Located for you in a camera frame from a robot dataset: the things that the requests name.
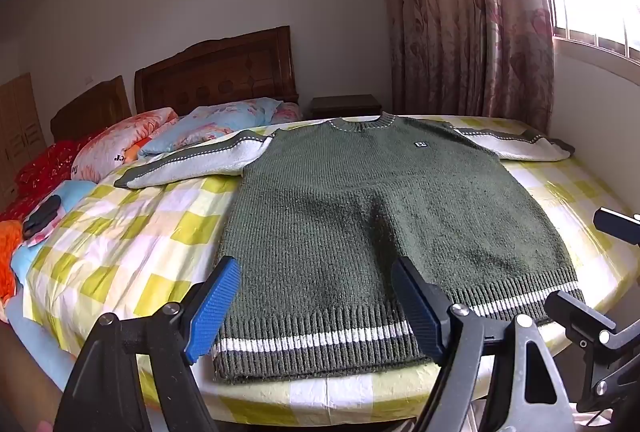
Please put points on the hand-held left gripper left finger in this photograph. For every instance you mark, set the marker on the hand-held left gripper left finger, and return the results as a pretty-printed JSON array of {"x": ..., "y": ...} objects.
[{"x": 212, "y": 312}]

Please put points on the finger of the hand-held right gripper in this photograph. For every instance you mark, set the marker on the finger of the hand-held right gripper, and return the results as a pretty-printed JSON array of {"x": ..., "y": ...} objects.
[
  {"x": 620, "y": 226},
  {"x": 585, "y": 319}
]

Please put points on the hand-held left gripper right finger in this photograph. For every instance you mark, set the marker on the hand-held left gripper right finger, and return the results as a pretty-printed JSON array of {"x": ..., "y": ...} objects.
[{"x": 417, "y": 307}]

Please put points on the green knit sweater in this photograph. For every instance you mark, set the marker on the green knit sweater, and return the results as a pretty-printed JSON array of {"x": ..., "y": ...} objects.
[{"x": 350, "y": 212}]

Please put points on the yellow checked bed sheet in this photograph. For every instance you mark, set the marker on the yellow checked bed sheet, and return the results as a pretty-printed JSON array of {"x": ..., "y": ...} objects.
[{"x": 125, "y": 237}]

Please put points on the light blue cloth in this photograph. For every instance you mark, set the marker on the light blue cloth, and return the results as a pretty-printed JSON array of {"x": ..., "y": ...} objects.
[{"x": 75, "y": 194}]

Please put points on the folded blue floral quilt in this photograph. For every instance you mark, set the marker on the folded blue floral quilt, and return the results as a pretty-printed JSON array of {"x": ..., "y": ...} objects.
[{"x": 210, "y": 122}]

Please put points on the black object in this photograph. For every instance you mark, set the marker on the black object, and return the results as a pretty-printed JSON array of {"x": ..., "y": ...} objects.
[{"x": 42, "y": 214}]

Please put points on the pink orange floral pillow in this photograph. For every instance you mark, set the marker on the pink orange floral pillow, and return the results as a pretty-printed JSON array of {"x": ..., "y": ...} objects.
[{"x": 115, "y": 142}]

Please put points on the orange cloth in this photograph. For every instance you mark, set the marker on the orange cloth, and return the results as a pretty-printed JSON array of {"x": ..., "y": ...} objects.
[{"x": 7, "y": 262}]

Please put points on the dark wooden nightstand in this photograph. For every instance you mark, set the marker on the dark wooden nightstand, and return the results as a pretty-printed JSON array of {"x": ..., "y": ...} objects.
[{"x": 345, "y": 106}]

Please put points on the pink blue floral pillow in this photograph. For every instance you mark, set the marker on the pink blue floral pillow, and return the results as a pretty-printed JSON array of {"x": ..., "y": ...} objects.
[{"x": 289, "y": 112}]

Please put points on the red patterned blanket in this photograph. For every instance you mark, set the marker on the red patterned blanket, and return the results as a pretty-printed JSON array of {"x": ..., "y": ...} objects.
[{"x": 45, "y": 167}]

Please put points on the small wooden headboard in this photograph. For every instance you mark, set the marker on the small wooden headboard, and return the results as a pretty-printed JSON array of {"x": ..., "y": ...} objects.
[{"x": 90, "y": 112}]

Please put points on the large carved wooden headboard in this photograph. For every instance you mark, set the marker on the large carved wooden headboard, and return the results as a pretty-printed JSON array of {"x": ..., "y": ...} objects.
[{"x": 215, "y": 72}]

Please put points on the pink floral curtain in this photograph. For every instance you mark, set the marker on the pink floral curtain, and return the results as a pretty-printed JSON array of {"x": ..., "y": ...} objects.
[{"x": 460, "y": 12}]

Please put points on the white wall socket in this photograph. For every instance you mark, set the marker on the white wall socket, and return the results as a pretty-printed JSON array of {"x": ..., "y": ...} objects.
[{"x": 88, "y": 80}]

